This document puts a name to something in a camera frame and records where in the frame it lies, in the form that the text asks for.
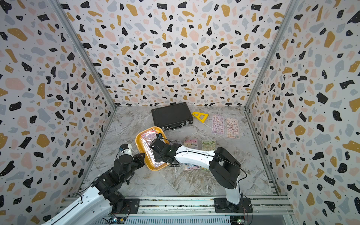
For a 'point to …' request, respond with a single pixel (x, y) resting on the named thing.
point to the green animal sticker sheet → (208, 145)
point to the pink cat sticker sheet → (191, 143)
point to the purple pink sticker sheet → (147, 138)
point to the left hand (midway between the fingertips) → (147, 153)
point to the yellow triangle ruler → (198, 116)
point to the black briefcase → (172, 116)
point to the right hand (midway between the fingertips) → (159, 153)
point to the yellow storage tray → (139, 143)
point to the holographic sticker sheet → (176, 141)
